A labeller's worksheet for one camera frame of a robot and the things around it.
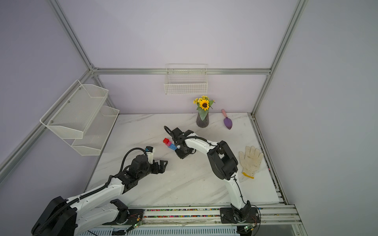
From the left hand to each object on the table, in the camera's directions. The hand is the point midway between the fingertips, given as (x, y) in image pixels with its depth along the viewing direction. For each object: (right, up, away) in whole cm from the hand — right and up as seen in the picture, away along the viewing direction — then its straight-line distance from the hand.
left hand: (160, 162), depth 86 cm
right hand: (+14, +2, +9) cm, 17 cm away
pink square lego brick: (+3, +10, +12) cm, 16 cm away
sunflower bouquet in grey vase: (+26, +36, +8) cm, 45 cm away
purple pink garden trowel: (+46, +26, +29) cm, 60 cm away
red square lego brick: (+1, +12, +12) cm, 17 cm away
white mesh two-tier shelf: (-45, +24, 0) cm, 50 cm away
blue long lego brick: (+6, +8, +13) cm, 16 cm away
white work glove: (+57, -1, +9) cm, 58 cm away
